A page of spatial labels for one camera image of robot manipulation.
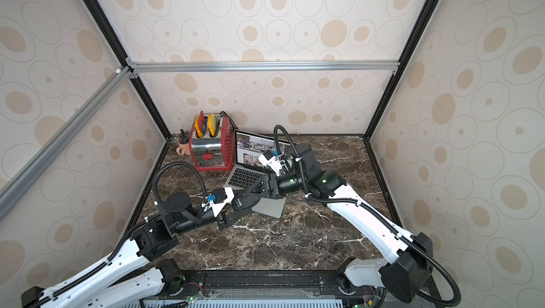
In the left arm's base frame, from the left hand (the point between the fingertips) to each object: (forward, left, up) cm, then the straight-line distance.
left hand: (249, 202), depth 62 cm
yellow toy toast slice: (+44, +22, -11) cm, 50 cm away
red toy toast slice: (+43, +26, -7) cm, 51 cm away
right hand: (0, 0, +1) cm, 1 cm away
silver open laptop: (+33, +6, -28) cm, 44 cm away
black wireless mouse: (0, +1, +1) cm, 2 cm away
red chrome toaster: (+36, +22, -13) cm, 44 cm away
